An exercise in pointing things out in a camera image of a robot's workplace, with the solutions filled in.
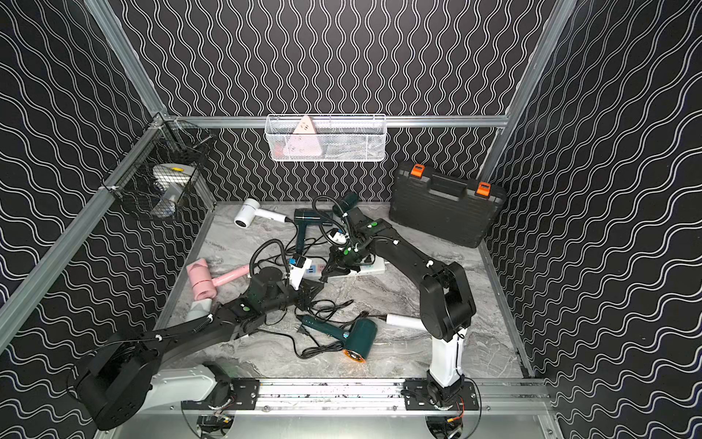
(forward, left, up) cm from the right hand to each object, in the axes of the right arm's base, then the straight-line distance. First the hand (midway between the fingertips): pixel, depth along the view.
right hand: (325, 272), depth 83 cm
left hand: (-3, 0, 0) cm, 3 cm away
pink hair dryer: (+1, +42, -9) cm, 43 cm away
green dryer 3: (-15, -10, -12) cm, 22 cm away
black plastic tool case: (+23, -38, +5) cm, 45 cm away
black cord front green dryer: (-5, -1, -13) cm, 14 cm away
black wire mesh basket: (+40, +56, +20) cm, 72 cm away
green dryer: (+36, +11, -13) cm, 40 cm away
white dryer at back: (+35, +35, -9) cm, 50 cm away
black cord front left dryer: (-19, +2, -15) cm, 24 cm away
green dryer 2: (+38, -6, -7) cm, 39 cm away
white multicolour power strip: (+10, -15, -11) cm, 21 cm away
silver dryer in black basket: (+20, +46, +19) cm, 54 cm away
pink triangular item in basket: (+36, +8, +22) cm, 43 cm away
